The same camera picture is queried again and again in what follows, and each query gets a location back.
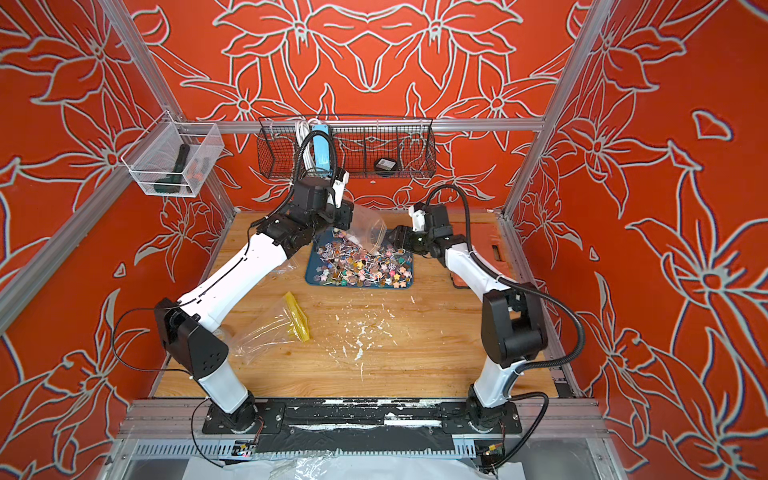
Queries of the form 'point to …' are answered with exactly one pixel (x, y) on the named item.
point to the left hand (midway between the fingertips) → (350, 199)
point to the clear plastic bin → (174, 158)
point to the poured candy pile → (341, 261)
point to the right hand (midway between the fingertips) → (396, 233)
